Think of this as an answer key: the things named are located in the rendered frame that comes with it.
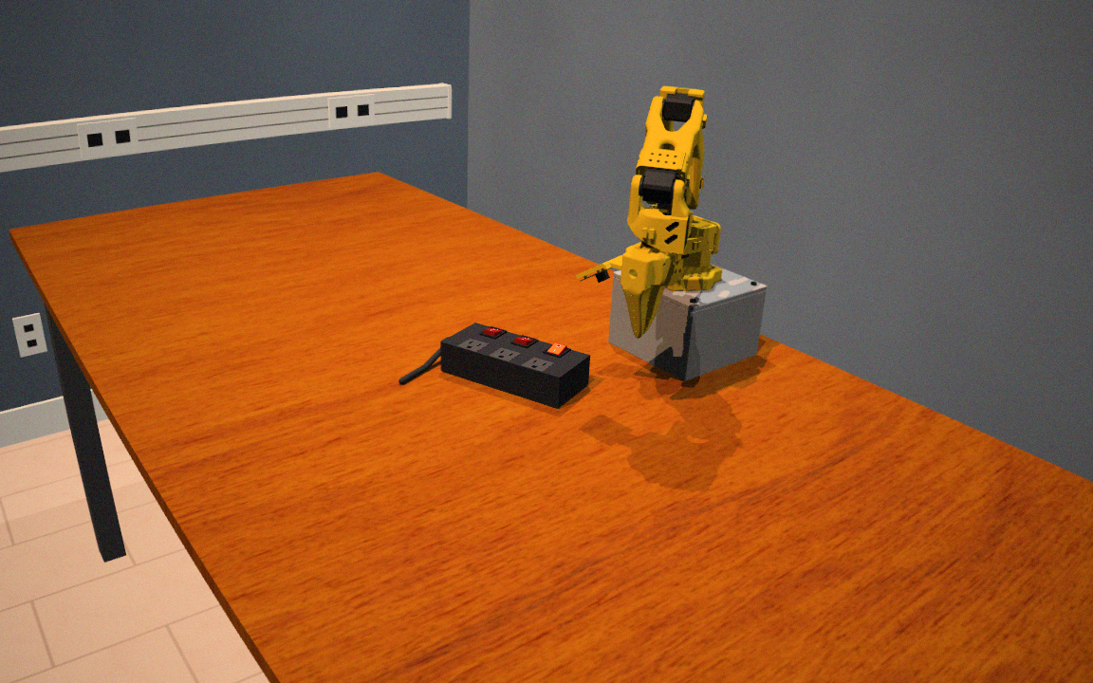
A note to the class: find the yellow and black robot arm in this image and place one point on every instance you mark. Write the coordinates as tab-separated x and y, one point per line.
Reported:
668	165

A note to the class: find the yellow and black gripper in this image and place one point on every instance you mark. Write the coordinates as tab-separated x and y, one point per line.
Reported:
642	269

